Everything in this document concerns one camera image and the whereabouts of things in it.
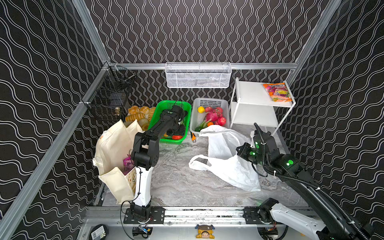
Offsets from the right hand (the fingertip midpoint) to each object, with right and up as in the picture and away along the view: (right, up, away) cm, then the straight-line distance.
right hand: (236, 148), depth 72 cm
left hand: (-27, +6, +26) cm, 38 cm away
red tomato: (-31, +4, +23) cm, 39 cm away
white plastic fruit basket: (-18, +17, +44) cm, 50 cm away
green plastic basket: (-47, +26, +40) cm, 67 cm away
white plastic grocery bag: (-6, -5, -2) cm, 8 cm away
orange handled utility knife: (-20, +3, +31) cm, 37 cm away
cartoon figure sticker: (-15, -38, -3) cm, 41 cm away
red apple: (-1, +14, +31) cm, 34 cm away
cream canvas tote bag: (-62, +1, +5) cm, 62 cm away
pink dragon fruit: (-7, +19, +31) cm, 37 cm away
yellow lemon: (-14, +24, +45) cm, 53 cm away
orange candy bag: (+25, +29, +8) cm, 39 cm away
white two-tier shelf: (+16, +23, +8) cm, 29 cm away
